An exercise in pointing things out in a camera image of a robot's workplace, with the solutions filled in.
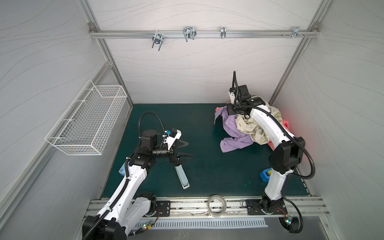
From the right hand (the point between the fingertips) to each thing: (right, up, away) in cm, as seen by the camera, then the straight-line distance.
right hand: (233, 104), depth 88 cm
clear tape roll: (-12, -54, -18) cm, 58 cm away
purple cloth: (+5, -22, +7) cm, 24 cm away
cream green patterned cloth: (+10, -13, +1) cm, 17 cm away
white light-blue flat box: (-30, -41, -6) cm, 51 cm away
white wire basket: (-75, -11, -20) cm, 78 cm away
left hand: (-25, -22, -19) cm, 38 cm away
